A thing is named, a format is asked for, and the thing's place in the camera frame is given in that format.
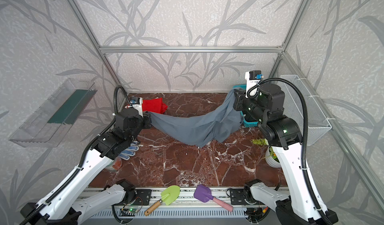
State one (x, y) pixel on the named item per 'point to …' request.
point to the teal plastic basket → (246, 124)
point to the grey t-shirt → (204, 130)
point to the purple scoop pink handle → (203, 193)
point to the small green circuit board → (132, 210)
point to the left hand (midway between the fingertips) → (150, 108)
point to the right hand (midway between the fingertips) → (236, 85)
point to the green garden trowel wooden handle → (168, 196)
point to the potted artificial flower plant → (270, 156)
